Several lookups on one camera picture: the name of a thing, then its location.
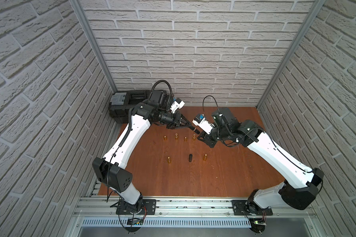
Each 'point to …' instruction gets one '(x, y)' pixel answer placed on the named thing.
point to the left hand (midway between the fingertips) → (192, 123)
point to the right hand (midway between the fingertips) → (202, 135)
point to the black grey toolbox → (121, 102)
